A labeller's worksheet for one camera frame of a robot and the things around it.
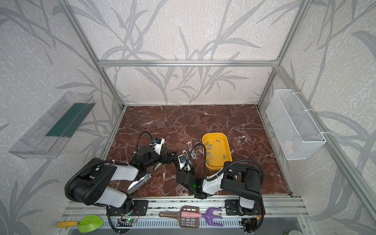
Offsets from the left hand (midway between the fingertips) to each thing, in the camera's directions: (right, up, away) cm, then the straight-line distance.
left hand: (173, 147), depth 89 cm
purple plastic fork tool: (+21, -30, -19) cm, 41 cm away
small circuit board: (-21, -34, -17) cm, 43 cm away
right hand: (+4, -8, -3) cm, 9 cm away
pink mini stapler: (+10, 0, +3) cm, 11 cm away
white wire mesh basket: (+57, +10, -29) cm, 64 cm away
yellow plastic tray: (+28, -4, +7) cm, 30 cm away
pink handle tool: (+10, -28, -19) cm, 36 cm away
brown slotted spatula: (+9, -33, -18) cm, 39 cm away
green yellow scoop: (-37, -32, -21) cm, 53 cm away
